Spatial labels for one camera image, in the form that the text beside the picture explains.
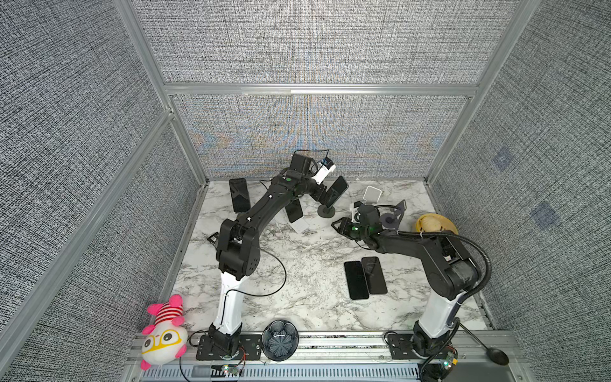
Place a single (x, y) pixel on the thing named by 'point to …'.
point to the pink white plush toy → (165, 341)
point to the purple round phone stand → (391, 220)
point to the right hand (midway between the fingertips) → (334, 224)
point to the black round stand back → (324, 212)
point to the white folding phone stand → (372, 195)
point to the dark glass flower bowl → (280, 340)
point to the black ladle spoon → (493, 354)
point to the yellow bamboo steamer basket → (433, 222)
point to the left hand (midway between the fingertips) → (329, 187)
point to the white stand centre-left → (300, 225)
